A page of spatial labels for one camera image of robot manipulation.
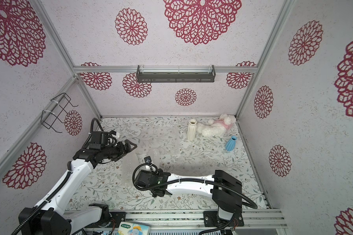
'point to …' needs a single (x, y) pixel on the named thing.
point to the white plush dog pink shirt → (216, 128)
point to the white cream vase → (191, 129)
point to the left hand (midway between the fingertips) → (132, 150)
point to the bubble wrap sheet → (128, 164)
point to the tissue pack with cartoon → (128, 228)
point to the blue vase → (230, 144)
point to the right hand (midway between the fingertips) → (148, 173)
